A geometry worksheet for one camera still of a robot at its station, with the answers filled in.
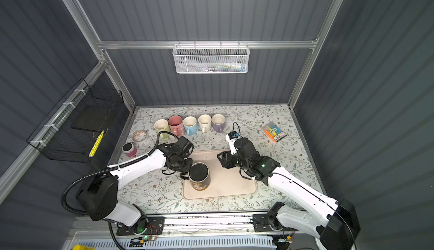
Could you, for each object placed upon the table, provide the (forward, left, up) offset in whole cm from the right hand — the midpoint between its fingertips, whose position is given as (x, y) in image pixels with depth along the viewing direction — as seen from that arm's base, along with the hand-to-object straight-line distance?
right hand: (223, 156), depth 76 cm
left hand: (0, +18, -13) cm, 22 cm away
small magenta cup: (+11, +53, -11) cm, 55 cm away
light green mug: (+27, +37, -10) cm, 47 cm away
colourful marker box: (+26, -31, -17) cm, 44 cm away
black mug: (-7, +11, -6) cm, 14 cm away
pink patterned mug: (+24, +28, -7) cm, 38 cm away
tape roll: (+24, +52, -16) cm, 60 cm away
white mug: (+31, +12, -12) cm, 35 cm away
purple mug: (+33, +4, -15) cm, 36 cm away
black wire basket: (+6, +65, +13) cm, 66 cm away
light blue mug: (+26, +20, -8) cm, 34 cm away
